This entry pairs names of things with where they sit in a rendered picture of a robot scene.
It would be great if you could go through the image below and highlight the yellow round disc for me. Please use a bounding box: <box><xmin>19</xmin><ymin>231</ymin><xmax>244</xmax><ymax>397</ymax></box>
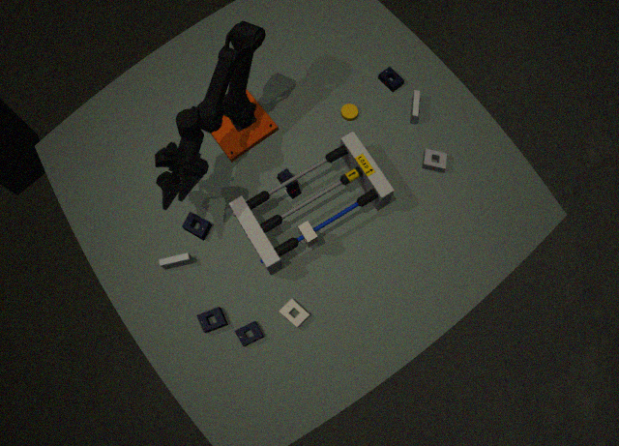
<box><xmin>341</xmin><ymin>104</ymin><xmax>358</xmax><ymax>121</ymax></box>

